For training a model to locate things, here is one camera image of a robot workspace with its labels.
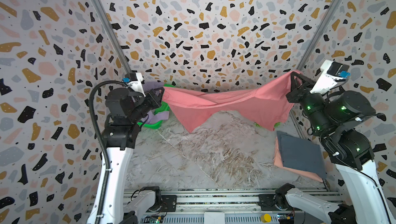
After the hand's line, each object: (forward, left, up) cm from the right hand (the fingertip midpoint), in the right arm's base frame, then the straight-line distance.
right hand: (293, 70), depth 47 cm
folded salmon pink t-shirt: (-8, -13, -57) cm, 59 cm away
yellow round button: (-34, +1, -51) cm, 61 cm away
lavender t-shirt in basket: (+20, +65, -54) cm, 86 cm away
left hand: (+4, +43, -11) cm, 45 cm away
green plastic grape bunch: (+17, -18, -56) cm, 61 cm away
